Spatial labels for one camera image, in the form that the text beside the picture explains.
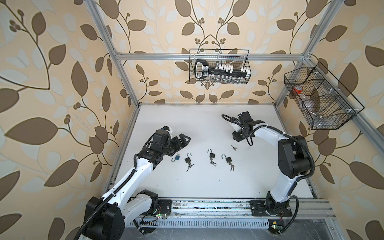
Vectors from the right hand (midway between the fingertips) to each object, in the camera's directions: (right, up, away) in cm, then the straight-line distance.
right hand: (237, 137), depth 96 cm
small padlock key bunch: (-5, -17, -7) cm, 19 cm away
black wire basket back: (-1, +47, -1) cm, 47 cm away
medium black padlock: (-17, -11, -3) cm, 21 cm away
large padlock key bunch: (-31, -17, -7) cm, 36 cm away
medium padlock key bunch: (-17, -15, -6) cm, 24 cm away
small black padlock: (-7, -13, -5) cm, 16 cm away
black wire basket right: (+38, +20, -23) cm, 48 cm away
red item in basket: (+34, +29, -7) cm, 45 cm away
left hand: (-32, 0, -17) cm, 36 cm away
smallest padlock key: (-2, -7, 0) cm, 8 cm away
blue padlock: (-39, -13, -5) cm, 41 cm away
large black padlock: (-32, -13, -5) cm, 35 cm away
